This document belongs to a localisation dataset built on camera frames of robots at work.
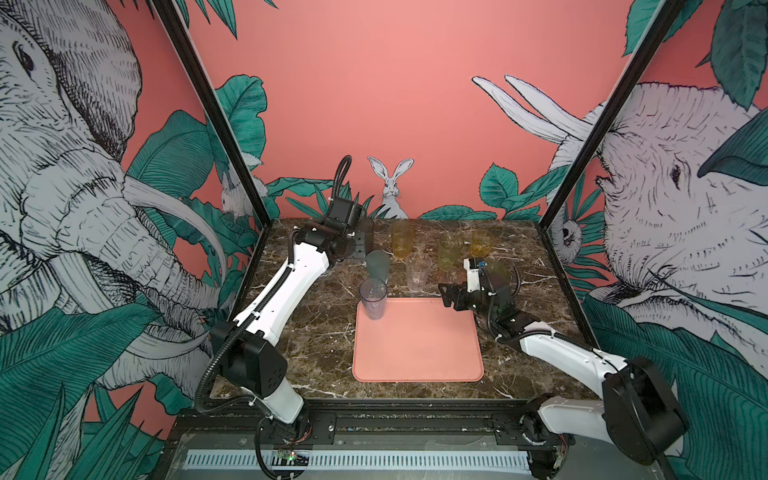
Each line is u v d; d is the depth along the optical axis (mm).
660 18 704
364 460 702
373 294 978
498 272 1071
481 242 1041
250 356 419
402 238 1051
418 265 1057
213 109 858
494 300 636
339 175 603
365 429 748
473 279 758
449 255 1099
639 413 417
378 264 1071
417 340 887
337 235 554
